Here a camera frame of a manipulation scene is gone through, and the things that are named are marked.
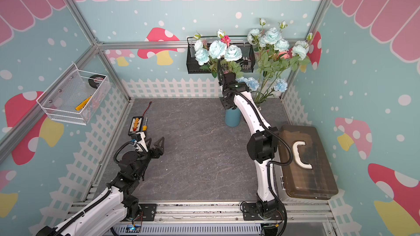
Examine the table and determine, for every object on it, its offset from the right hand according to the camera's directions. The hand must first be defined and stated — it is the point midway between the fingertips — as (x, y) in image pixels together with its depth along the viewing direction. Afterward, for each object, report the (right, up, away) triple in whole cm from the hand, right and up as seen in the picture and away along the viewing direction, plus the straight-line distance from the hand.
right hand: (230, 102), depth 91 cm
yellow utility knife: (-67, -3, -21) cm, 71 cm away
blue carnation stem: (+9, +7, -14) cm, 18 cm away
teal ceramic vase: (+2, -9, +8) cm, 12 cm away
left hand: (-37, -20, -10) cm, 43 cm away
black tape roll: (-69, +10, -10) cm, 70 cm away
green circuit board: (-46, -58, -19) cm, 77 cm away
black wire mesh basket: (+9, +21, -2) cm, 23 cm away
